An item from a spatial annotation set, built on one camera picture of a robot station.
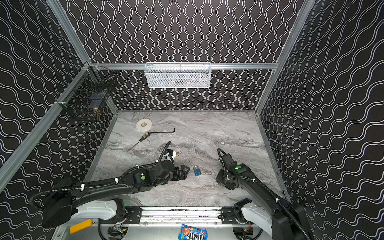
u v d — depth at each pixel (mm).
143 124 1129
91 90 976
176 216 759
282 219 403
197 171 881
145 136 1034
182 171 689
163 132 1085
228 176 601
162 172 571
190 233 691
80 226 703
